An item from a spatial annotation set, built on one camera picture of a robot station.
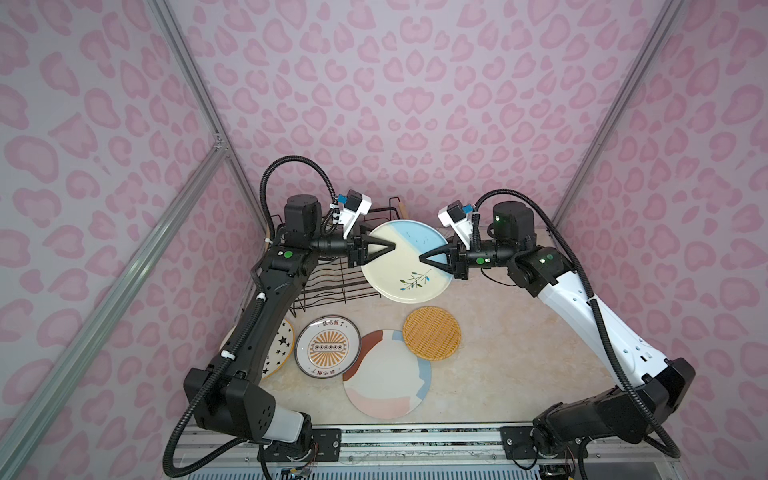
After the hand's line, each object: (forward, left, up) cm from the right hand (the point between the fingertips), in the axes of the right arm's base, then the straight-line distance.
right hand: (427, 255), depth 63 cm
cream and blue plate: (-1, +5, -5) cm, 8 cm away
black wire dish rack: (+17, +29, -35) cm, 49 cm away
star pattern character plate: (-7, +41, -37) cm, 56 cm away
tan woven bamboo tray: (+1, -4, -39) cm, 39 cm away
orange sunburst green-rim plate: (-4, +28, -38) cm, 47 cm away
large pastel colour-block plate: (-14, +9, -40) cm, 43 cm away
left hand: (+3, +7, +2) cm, 8 cm away
